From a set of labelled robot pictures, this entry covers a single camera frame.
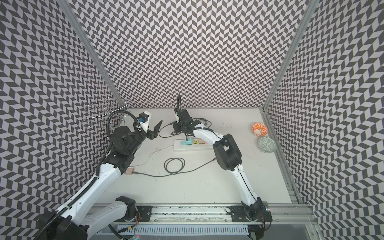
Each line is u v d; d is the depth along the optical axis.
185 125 0.77
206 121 1.11
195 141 0.96
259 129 1.02
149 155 0.91
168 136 0.97
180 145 0.96
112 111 1.10
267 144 0.96
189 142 0.93
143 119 0.58
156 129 0.67
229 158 0.58
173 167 0.89
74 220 0.39
